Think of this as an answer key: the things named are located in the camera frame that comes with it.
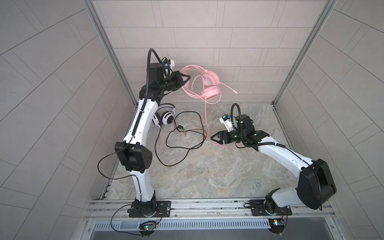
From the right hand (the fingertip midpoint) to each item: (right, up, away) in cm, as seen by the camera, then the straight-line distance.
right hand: (215, 137), depth 79 cm
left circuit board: (-31, -37, -14) cm, 51 cm away
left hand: (-11, +32, -8) cm, 35 cm away
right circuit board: (+28, -39, -10) cm, 49 cm away
